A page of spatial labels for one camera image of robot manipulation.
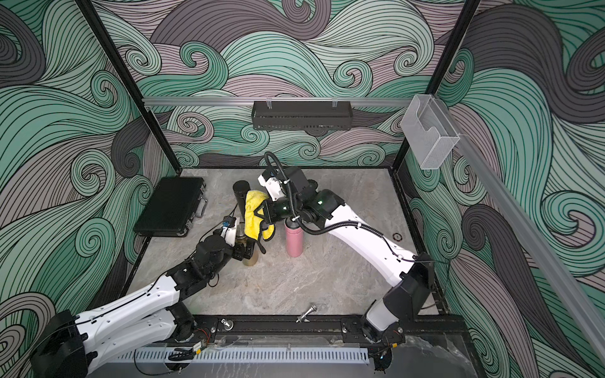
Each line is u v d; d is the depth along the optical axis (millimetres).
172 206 1006
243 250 728
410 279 396
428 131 784
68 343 394
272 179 619
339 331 737
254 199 664
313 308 759
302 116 1065
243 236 725
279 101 929
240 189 854
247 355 698
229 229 673
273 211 608
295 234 778
